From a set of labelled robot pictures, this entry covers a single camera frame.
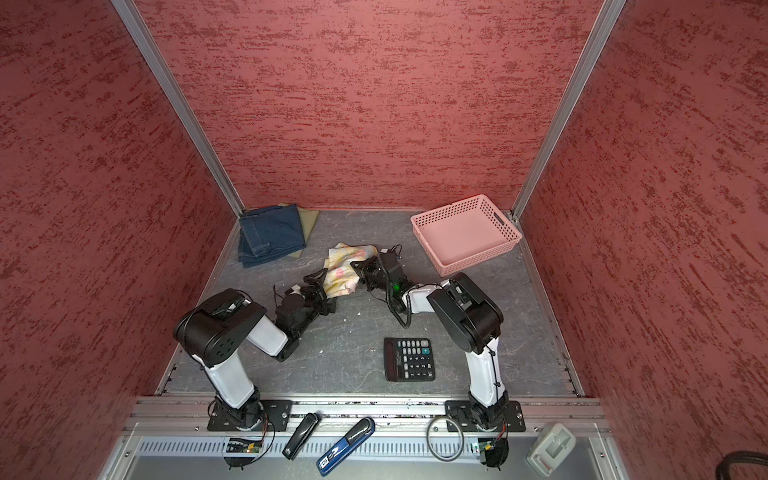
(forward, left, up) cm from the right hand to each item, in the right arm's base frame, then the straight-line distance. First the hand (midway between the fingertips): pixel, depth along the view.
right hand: (347, 266), depth 92 cm
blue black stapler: (-45, -4, -5) cm, 45 cm away
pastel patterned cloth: (-4, +2, 0) cm, 4 cm away
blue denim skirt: (+16, +30, -2) cm, 34 cm away
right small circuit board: (-47, -38, -13) cm, 62 cm away
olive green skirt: (+28, +19, -7) cm, 35 cm away
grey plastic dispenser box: (-47, -51, -9) cm, 70 cm away
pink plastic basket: (+21, -42, -10) cm, 48 cm away
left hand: (-4, +4, -2) cm, 6 cm away
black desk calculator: (-26, -18, -8) cm, 33 cm away
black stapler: (-44, +9, -7) cm, 45 cm away
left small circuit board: (-45, +25, -12) cm, 53 cm away
